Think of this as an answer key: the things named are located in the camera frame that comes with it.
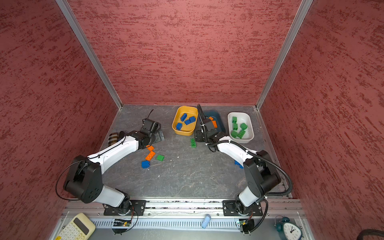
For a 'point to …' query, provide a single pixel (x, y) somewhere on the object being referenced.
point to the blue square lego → (192, 119)
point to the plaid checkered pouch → (113, 137)
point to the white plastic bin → (240, 128)
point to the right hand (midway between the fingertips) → (198, 137)
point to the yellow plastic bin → (184, 120)
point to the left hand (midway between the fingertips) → (155, 139)
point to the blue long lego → (183, 117)
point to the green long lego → (241, 133)
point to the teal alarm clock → (290, 231)
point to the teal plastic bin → (216, 116)
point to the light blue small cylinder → (206, 221)
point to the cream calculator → (79, 228)
